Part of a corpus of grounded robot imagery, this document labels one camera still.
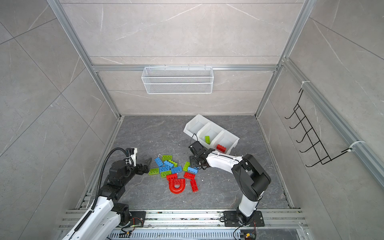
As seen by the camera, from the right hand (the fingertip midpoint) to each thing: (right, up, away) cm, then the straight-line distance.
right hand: (195, 160), depth 93 cm
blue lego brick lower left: (-19, -4, -5) cm, 20 cm away
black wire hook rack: (+56, +9, -29) cm, 64 cm away
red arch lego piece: (-8, -11, -7) cm, 15 cm away
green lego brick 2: (-6, -3, -2) cm, 7 cm away
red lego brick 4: (-14, -8, -7) cm, 17 cm away
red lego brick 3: (-4, -8, -7) cm, 11 cm away
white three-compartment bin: (+11, +15, +14) cm, 24 cm away
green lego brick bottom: (-19, -7, -5) cm, 21 cm away
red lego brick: (+17, +7, +4) cm, 19 cm away
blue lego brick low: (0, -5, -5) cm, 7 cm away
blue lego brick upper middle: (-17, -1, -2) cm, 18 cm away
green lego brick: (+9, +12, +11) cm, 19 cm away
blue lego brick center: (-11, -5, -3) cm, 13 cm away
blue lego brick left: (-23, -1, 0) cm, 23 cm away
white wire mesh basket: (-9, +54, +8) cm, 55 cm away
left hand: (-29, +6, -11) cm, 32 cm away
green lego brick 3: (-18, +1, +2) cm, 19 cm away
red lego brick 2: (-1, -12, -9) cm, 16 cm away
